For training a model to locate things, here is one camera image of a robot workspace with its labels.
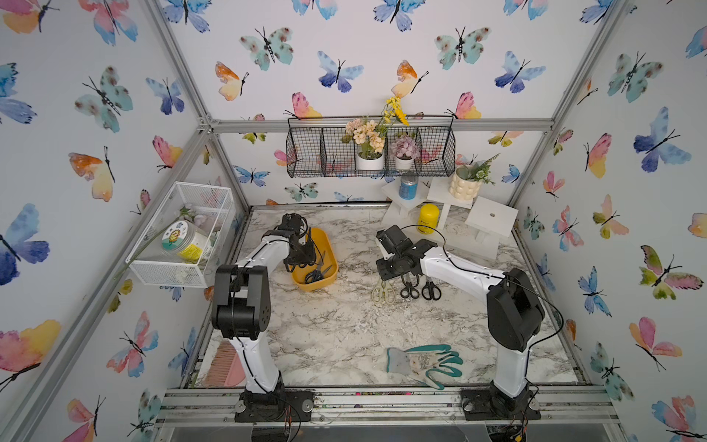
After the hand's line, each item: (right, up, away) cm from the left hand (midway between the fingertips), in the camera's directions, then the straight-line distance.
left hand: (312, 253), depth 99 cm
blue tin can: (+34, +24, 0) cm, 42 cm away
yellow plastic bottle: (+43, +14, +5) cm, 45 cm away
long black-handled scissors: (+42, -13, -3) cm, 44 cm away
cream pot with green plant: (+51, +24, -12) cm, 58 cm away
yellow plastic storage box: (+3, +3, +6) cm, 8 cm away
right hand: (+25, -4, -8) cm, 27 cm away
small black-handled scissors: (+35, -13, -2) cm, 37 cm away
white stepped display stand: (+57, +10, -3) cm, 57 cm away
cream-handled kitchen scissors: (+23, -14, -3) cm, 27 cm away
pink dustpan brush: (-20, -32, -20) cm, 43 cm away
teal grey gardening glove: (+35, -31, -18) cm, 50 cm away
